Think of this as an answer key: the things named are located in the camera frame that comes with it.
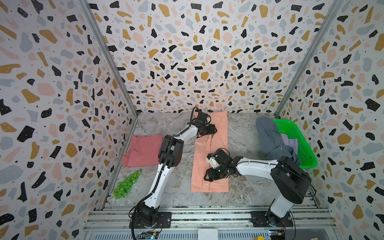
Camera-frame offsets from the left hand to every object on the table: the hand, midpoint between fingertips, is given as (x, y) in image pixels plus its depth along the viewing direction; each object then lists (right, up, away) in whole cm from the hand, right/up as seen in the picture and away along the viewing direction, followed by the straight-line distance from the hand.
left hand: (215, 128), depth 106 cm
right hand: (-8, -27, -20) cm, 35 cm away
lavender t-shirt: (+52, -10, -5) cm, 53 cm away
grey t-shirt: (+34, -8, -15) cm, 38 cm away
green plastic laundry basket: (+55, -18, -13) cm, 60 cm away
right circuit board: (+27, -51, -34) cm, 67 cm away
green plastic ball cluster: (-52, -32, -26) cm, 66 cm away
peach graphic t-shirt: (0, -10, -2) cm, 10 cm away
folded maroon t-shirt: (-46, -15, -11) cm, 49 cm away
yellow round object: (+16, -48, -41) cm, 65 cm away
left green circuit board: (-34, -51, -35) cm, 71 cm away
